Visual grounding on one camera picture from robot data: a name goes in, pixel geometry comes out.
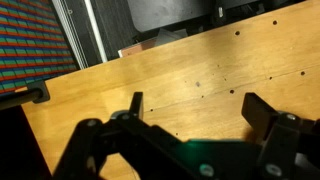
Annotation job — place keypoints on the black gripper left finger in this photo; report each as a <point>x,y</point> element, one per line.
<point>136,105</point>

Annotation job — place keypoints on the brown cardboard box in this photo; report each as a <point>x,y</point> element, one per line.
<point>138,49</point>

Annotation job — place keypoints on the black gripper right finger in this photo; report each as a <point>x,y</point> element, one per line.
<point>266,120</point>

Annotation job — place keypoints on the black office chair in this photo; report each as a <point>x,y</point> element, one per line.
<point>173,13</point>

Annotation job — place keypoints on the colourful striped woven mat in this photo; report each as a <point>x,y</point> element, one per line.
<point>31,41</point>

